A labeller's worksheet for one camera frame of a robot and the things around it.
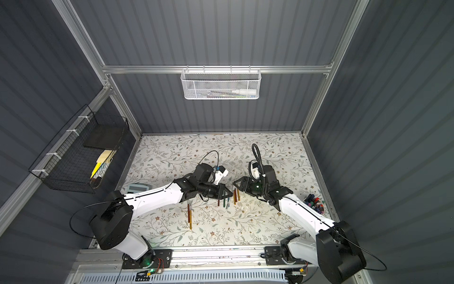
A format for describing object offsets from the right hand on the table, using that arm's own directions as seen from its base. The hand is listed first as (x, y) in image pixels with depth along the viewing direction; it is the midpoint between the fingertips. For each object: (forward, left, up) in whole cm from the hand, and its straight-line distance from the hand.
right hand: (239, 184), depth 81 cm
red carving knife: (-4, +10, -13) cm, 17 cm away
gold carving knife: (-12, +23, -13) cm, 29 cm away
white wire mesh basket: (+76, +14, +7) cm, 77 cm away
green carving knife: (-4, +7, -13) cm, 16 cm away
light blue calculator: (+3, +55, -10) cm, 56 cm away
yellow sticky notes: (+5, +59, +14) cm, 61 cm away
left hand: (-7, +2, -1) cm, 7 cm away
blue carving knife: (-2, +5, -12) cm, 13 cm away
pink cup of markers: (-10, -32, +2) cm, 33 cm away
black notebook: (+16, +62, +16) cm, 66 cm away
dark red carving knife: (-8, +25, -13) cm, 29 cm away
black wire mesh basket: (0, +68, +17) cm, 70 cm away
